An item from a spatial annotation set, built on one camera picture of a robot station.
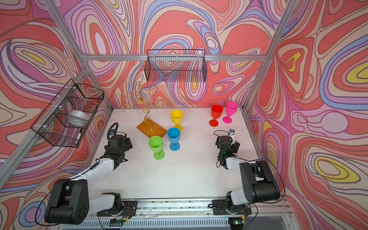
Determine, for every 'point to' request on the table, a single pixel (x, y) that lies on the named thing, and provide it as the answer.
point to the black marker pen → (78, 136)
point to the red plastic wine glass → (216, 111)
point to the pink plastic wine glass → (231, 109)
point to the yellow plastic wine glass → (176, 117)
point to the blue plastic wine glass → (174, 134)
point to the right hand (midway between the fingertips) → (229, 141)
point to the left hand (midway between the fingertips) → (121, 140)
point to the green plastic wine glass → (155, 143)
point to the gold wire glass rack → (139, 99)
